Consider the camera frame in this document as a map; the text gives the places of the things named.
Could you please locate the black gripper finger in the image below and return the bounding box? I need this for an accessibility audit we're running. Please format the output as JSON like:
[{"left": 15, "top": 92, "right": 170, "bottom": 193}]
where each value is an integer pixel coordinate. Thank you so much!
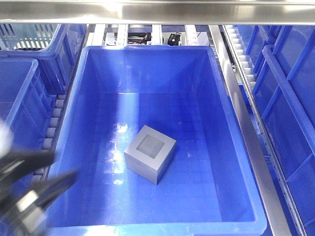
[
  {"left": 0, "top": 149, "right": 56, "bottom": 191},
  {"left": 31, "top": 169, "right": 79, "bottom": 210}
]

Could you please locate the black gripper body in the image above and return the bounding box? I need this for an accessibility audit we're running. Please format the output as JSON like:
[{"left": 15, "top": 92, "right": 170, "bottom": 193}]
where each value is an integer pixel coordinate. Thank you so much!
[{"left": 0, "top": 188, "right": 48, "bottom": 236}]

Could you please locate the grey block with square hole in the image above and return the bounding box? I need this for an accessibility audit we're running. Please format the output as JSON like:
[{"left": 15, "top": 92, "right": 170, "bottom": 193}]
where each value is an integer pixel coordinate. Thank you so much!
[{"left": 124, "top": 124, "right": 177, "bottom": 185}]

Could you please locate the large blue plastic bin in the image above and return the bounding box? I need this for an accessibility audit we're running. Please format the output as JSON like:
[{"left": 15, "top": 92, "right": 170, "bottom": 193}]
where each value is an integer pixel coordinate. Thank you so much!
[{"left": 46, "top": 44, "right": 268, "bottom": 236}]

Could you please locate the pale blue slotted basket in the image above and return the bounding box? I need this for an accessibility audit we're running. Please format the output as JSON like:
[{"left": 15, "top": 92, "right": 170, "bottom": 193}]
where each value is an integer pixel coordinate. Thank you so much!
[{"left": 0, "top": 24, "right": 61, "bottom": 51}]

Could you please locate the black device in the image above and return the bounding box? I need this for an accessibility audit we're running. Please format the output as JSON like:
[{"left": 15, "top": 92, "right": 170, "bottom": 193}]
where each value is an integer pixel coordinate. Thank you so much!
[
  {"left": 168, "top": 33, "right": 182, "bottom": 46},
  {"left": 127, "top": 31, "right": 151, "bottom": 45}
]

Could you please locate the steel rack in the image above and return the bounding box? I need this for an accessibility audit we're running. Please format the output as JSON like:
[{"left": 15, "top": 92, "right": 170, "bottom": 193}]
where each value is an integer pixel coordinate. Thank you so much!
[
  {"left": 222, "top": 24, "right": 308, "bottom": 236},
  {"left": 0, "top": 0, "right": 315, "bottom": 236}
]

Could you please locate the row of blue bins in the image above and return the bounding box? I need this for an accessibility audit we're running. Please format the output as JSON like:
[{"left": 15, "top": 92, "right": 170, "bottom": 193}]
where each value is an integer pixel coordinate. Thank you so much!
[{"left": 233, "top": 24, "right": 315, "bottom": 236}]

